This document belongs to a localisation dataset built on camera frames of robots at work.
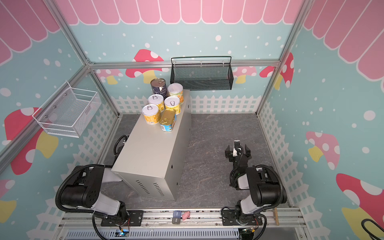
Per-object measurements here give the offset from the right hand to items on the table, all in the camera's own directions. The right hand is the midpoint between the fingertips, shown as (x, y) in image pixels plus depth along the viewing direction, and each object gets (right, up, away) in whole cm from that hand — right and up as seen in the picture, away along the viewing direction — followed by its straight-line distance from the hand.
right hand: (237, 145), depth 90 cm
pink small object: (-30, -33, -16) cm, 48 cm away
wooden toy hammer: (+15, -34, -16) cm, 40 cm away
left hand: (-63, 0, +4) cm, 63 cm away
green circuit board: (-60, -41, -18) cm, 75 cm away
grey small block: (-35, -34, -16) cm, 52 cm away
